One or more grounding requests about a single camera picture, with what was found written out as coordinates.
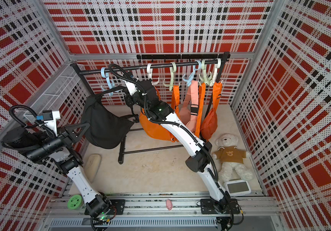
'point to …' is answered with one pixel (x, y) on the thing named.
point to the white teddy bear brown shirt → (232, 158)
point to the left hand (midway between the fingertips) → (93, 126)
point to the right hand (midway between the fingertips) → (126, 88)
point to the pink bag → (189, 112)
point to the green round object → (75, 202)
